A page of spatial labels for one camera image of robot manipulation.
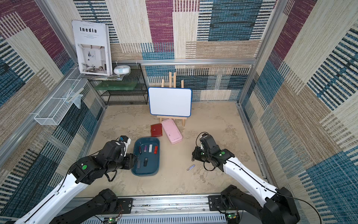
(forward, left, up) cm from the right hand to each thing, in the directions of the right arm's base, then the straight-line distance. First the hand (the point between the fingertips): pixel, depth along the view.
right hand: (193, 152), depth 82 cm
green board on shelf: (+45, +49, +14) cm, 68 cm away
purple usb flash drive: (+7, +31, -9) cm, 33 cm away
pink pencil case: (+19, +13, -7) cm, 24 cm away
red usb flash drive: (+7, +24, -10) cm, 27 cm away
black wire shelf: (+53, +41, -4) cm, 67 cm away
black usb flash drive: (-1, +29, -10) cm, 31 cm away
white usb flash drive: (+7, +27, -9) cm, 30 cm away
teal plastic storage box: (+4, +30, -9) cm, 31 cm away
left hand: (-6, +30, +8) cm, 32 cm away
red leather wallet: (+21, +25, -8) cm, 34 cm away
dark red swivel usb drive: (+6, +34, -8) cm, 35 cm away
